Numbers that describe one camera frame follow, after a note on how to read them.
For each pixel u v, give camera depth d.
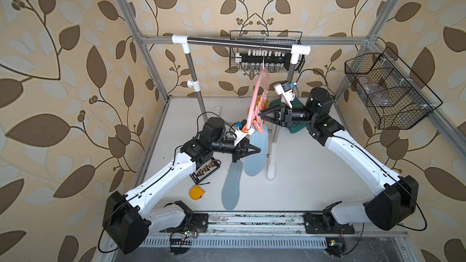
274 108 0.59
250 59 0.83
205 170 0.88
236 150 0.59
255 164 0.69
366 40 0.91
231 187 0.85
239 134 0.60
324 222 0.66
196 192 0.81
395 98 0.73
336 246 0.72
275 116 0.57
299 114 0.58
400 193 0.40
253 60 0.86
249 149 0.64
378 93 0.69
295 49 0.52
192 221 0.68
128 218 0.38
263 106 0.62
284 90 0.57
